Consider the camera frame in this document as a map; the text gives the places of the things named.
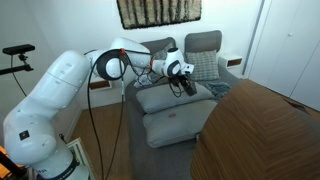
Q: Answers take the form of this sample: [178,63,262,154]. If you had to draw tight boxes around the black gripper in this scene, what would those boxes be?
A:
[169,73,197,96]

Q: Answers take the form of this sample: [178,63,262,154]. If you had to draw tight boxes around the grey checked pillow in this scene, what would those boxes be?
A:
[185,49,221,82]
[149,41,176,83]

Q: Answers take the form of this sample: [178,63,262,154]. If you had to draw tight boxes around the blue-grey knitted blanket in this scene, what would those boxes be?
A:
[204,81,233,101]

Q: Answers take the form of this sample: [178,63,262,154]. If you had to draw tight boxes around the light grey cushion red mark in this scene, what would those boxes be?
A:
[142,99,218,149]

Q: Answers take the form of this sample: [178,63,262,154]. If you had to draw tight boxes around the white crumpled cloth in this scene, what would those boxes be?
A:
[137,71,155,89]

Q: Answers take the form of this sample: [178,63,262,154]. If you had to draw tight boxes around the white nightstand wood drawer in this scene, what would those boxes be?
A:
[218,52,244,78]
[87,74,114,92]

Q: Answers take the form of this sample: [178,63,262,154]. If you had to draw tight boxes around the dark grey sofa headrest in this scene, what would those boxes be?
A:
[139,36,177,56]
[184,29,223,54]

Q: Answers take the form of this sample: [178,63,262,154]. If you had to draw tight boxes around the grey fabric sofa bed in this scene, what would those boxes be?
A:
[124,29,241,180]

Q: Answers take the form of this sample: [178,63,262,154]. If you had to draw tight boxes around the white wardrobe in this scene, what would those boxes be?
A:
[248,0,320,113]

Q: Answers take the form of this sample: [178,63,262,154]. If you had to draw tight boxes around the white framed picture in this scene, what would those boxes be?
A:
[64,137,98,180]

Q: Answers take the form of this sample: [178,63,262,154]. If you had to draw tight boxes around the orange black object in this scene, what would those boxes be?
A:
[0,144,28,180]

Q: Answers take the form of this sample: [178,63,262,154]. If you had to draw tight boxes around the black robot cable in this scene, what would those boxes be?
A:
[86,48,158,180]
[105,49,127,180]

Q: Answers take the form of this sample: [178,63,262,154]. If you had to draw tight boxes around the shaggy striped wall hanging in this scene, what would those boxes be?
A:
[116,0,203,30]

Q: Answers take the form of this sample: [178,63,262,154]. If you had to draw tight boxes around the black camera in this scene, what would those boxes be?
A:
[2,43,36,56]

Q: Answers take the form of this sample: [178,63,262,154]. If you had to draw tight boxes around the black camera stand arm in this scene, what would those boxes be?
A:
[0,54,34,76]

